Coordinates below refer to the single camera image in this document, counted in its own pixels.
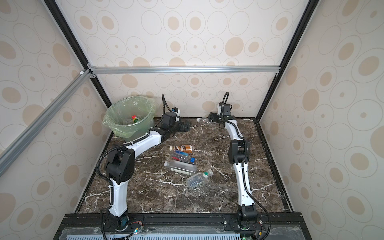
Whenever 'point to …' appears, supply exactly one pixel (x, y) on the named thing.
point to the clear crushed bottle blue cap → (181, 155)
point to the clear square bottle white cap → (181, 167)
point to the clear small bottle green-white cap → (198, 179)
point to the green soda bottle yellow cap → (135, 120)
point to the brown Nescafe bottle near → (187, 148)
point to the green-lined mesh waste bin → (130, 116)
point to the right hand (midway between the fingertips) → (214, 115)
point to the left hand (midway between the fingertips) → (189, 119)
